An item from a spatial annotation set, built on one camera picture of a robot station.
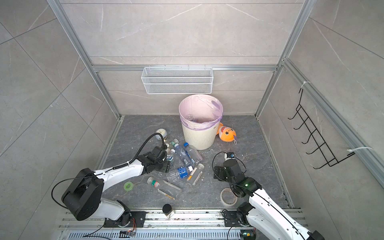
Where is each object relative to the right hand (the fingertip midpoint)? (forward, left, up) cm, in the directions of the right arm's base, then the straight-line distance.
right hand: (220, 167), depth 82 cm
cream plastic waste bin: (+16, +10, +4) cm, 19 cm away
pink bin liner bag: (+37, +10, +8) cm, 39 cm away
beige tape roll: (-16, -1, -8) cm, 18 cm away
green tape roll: (-6, +53, -8) cm, 54 cm away
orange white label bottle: (-2, +14, -5) cm, 15 cm away
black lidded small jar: (-20, +28, +1) cm, 34 cm away
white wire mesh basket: (+55, +25, +21) cm, 64 cm away
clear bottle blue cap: (+12, +18, -4) cm, 22 cm away
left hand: (+7, +32, -4) cm, 33 cm away
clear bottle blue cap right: (+15, +15, -8) cm, 23 cm away
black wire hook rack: (-2, -41, +24) cm, 47 cm away
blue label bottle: (-1, +21, -3) cm, 22 cm away
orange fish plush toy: (+24, -7, 0) cm, 25 cm away
